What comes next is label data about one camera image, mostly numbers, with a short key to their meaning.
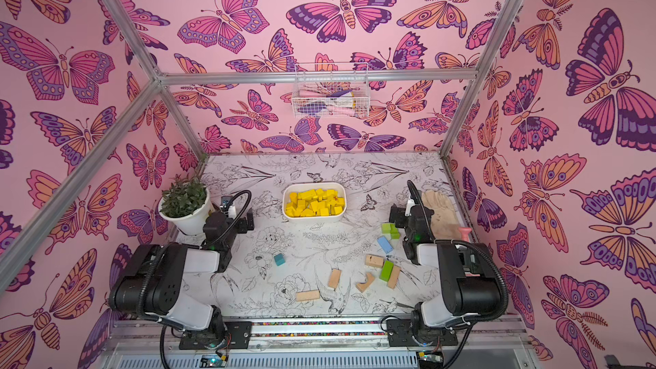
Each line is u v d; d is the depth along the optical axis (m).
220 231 0.73
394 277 0.84
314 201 1.00
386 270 0.85
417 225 0.71
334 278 0.85
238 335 0.73
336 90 0.95
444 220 0.97
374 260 0.85
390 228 0.93
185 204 0.83
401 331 0.73
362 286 0.80
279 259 0.89
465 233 0.83
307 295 0.81
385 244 0.92
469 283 0.45
